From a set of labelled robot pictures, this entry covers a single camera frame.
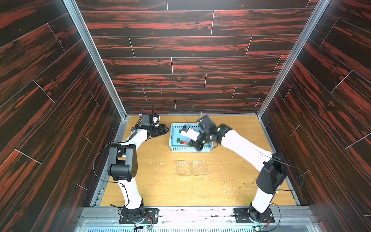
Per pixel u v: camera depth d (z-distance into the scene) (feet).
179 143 3.28
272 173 1.45
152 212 2.46
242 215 2.51
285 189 1.61
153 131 2.71
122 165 1.67
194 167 2.98
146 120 2.55
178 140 3.39
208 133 2.09
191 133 2.33
